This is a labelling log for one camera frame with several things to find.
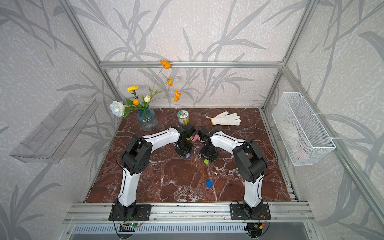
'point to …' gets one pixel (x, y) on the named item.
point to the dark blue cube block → (209, 183)
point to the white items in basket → (290, 135)
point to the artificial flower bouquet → (120, 109)
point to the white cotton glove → (224, 118)
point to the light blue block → (188, 155)
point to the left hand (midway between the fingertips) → (191, 153)
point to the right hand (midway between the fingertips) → (203, 159)
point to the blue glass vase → (147, 120)
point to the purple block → (200, 148)
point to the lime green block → (206, 161)
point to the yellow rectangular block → (189, 138)
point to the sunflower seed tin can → (183, 117)
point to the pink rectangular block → (195, 138)
